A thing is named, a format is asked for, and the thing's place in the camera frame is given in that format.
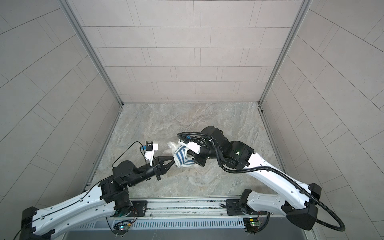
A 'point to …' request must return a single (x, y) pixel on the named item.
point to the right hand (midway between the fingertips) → (187, 153)
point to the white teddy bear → (174, 146)
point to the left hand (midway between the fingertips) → (178, 162)
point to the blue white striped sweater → (179, 157)
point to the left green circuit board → (122, 226)
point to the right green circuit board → (252, 224)
